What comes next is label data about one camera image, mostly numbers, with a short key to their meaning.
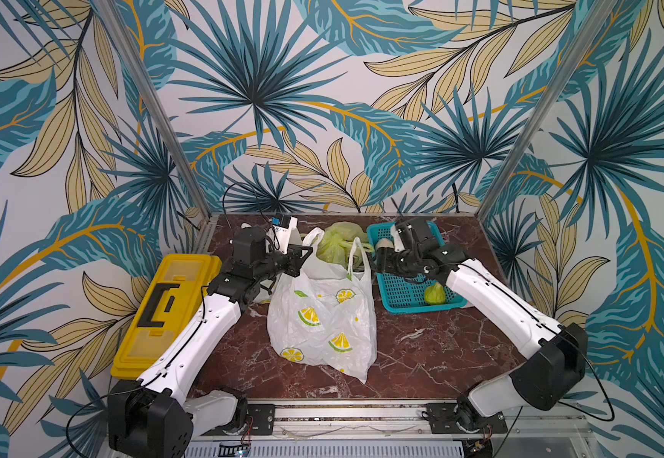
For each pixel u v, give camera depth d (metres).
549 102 0.84
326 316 0.75
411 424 0.74
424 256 0.59
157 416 0.37
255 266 0.57
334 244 0.93
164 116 0.88
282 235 0.66
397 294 0.97
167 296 0.77
